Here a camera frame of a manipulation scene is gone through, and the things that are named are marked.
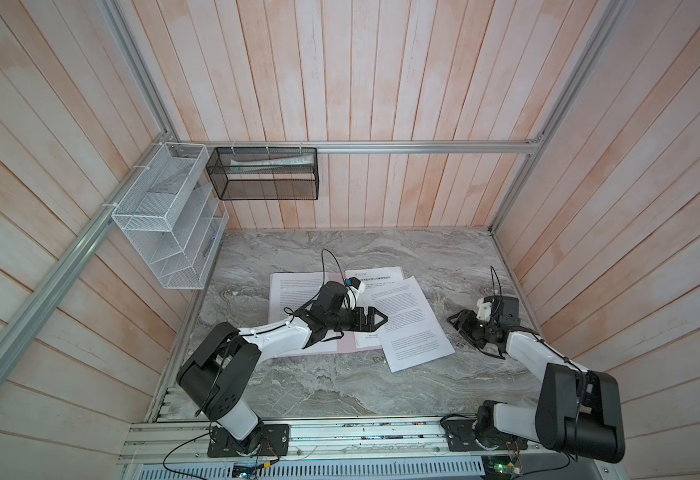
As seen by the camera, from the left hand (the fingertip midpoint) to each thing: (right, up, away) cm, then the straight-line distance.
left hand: (376, 324), depth 83 cm
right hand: (+25, -1, +8) cm, 27 cm away
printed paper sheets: (+1, +12, +21) cm, 24 cm away
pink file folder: (-9, -6, +7) cm, 13 cm away
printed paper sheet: (-28, +8, +17) cm, 33 cm away
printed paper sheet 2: (+13, -5, +8) cm, 16 cm away
